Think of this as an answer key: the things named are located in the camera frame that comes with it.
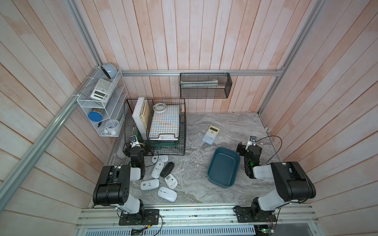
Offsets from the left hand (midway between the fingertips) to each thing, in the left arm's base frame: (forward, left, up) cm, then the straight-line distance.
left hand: (139, 143), depth 93 cm
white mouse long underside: (-15, -13, -6) cm, 21 cm away
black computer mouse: (-15, -19, -5) cm, 25 cm away
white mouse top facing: (-29, -20, -6) cm, 36 cm away
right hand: (+1, -71, 0) cm, 71 cm away
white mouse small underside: (-23, -22, -5) cm, 32 cm away
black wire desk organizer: (+9, +6, +5) cm, 12 cm away
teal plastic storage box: (-13, -54, -7) cm, 56 cm away
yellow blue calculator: (+12, -49, -7) cm, 51 cm away
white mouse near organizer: (-8, -16, -5) cm, 19 cm away
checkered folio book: (+7, -17, +12) cm, 22 cm away
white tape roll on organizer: (+23, -12, +13) cm, 29 cm away
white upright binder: (+7, -4, +18) cm, 19 cm away
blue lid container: (+2, +18, +23) cm, 30 cm away
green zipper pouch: (-3, -13, +4) cm, 14 cm away
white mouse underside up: (-24, -10, -5) cm, 27 cm away
